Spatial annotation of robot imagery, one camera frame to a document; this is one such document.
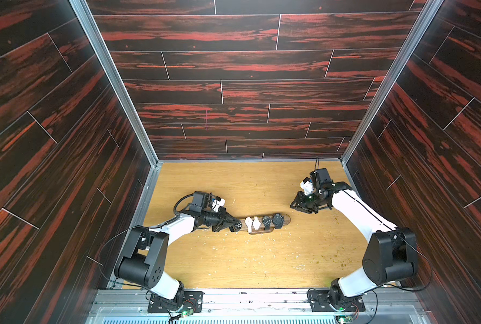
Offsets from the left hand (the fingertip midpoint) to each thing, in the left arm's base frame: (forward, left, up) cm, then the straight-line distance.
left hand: (238, 221), depth 84 cm
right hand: (+8, -26, +1) cm, 27 cm away
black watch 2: (+1, -12, -1) cm, 12 cm away
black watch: (-2, +1, -1) cm, 2 cm away
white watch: (+1, -4, -2) cm, 5 cm away
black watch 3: (+2, -17, -1) cm, 17 cm away
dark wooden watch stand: (0, -10, -8) cm, 13 cm away
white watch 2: (0, -8, -1) cm, 8 cm away
